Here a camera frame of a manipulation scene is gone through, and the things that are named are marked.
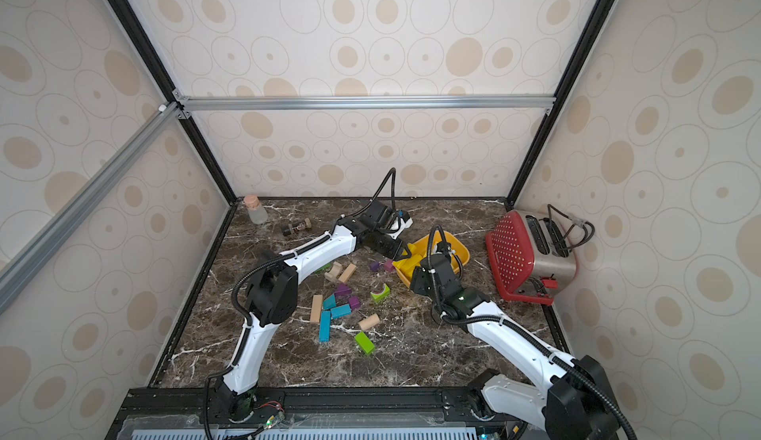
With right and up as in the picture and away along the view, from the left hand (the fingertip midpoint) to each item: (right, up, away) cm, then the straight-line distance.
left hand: (416, 252), depth 90 cm
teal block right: (-23, -18, 0) cm, 30 cm away
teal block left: (-27, -15, +1) cm, 31 cm away
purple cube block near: (-19, -15, 0) cm, 25 cm away
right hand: (+4, -5, -5) cm, 9 cm away
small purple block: (-13, -6, +10) cm, 17 cm away
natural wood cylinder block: (-14, -20, -4) cm, 25 cm away
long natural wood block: (-30, -17, -1) cm, 35 cm away
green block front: (-15, -25, -6) cm, 30 cm away
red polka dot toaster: (+32, 0, -8) cm, 33 cm away
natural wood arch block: (-26, -6, +8) cm, 28 cm away
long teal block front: (-27, -22, -2) cm, 35 cm away
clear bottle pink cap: (-58, +12, +23) cm, 64 cm away
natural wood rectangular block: (-22, -8, +8) cm, 25 cm away
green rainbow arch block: (-11, -14, +2) cm, 18 cm away
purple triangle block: (-23, -13, +4) cm, 27 cm away
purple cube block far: (-9, -5, +9) cm, 13 cm away
